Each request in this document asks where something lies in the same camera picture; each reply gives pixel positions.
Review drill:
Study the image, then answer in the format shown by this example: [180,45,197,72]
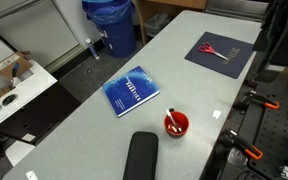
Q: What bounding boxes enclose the red and black mug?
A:
[164,111,190,138]

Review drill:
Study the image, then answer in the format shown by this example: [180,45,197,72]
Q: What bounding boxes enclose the blue robotics book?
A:
[102,66,160,117]

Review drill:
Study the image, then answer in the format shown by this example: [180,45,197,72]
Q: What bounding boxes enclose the black zippered pouch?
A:
[123,131,159,180]

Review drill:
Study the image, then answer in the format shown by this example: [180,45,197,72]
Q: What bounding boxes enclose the wooden desk cabinet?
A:
[137,0,207,45]

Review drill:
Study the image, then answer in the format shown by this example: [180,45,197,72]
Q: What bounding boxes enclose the white spray bottle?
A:
[85,39,100,60]

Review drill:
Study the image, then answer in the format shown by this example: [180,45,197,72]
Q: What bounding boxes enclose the blue trash bin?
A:
[81,0,136,58]

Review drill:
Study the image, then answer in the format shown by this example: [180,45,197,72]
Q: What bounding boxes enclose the orange black clamp near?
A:
[220,129,263,160]

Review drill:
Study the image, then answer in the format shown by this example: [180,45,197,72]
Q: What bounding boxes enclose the orange black clamp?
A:
[239,90,280,110]
[220,129,263,160]

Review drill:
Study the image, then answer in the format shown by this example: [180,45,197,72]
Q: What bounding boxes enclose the navy Penn folder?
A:
[185,32,253,79]

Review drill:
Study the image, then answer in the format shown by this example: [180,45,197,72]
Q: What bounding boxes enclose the white side table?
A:
[0,60,57,124]

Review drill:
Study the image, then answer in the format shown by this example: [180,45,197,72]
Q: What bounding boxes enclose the orange black clamp far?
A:
[239,90,280,110]

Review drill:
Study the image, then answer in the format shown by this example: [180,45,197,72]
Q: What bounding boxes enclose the open cardboard box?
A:
[0,51,32,80]

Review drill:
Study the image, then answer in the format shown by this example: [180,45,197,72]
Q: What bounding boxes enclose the black monitor stand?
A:
[253,0,288,83]

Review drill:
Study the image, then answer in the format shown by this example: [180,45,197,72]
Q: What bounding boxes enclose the red handled scissors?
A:
[198,42,227,60]

